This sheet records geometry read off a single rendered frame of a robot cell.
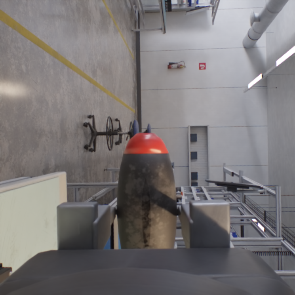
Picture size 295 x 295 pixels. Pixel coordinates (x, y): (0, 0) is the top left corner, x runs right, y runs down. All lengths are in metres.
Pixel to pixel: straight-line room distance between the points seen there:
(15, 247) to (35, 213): 0.07
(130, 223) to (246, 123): 11.32
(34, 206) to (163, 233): 0.40
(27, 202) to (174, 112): 10.85
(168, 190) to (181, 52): 11.44
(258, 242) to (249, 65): 8.29
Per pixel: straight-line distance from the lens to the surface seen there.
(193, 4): 10.87
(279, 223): 4.04
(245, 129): 11.46
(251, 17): 9.56
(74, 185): 3.92
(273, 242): 3.99
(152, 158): 0.16
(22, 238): 0.51
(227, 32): 11.82
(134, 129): 4.81
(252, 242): 3.95
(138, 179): 0.16
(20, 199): 0.50
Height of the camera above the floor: 1.20
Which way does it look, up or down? 5 degrees down
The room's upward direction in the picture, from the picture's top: 89 degrees clockwise
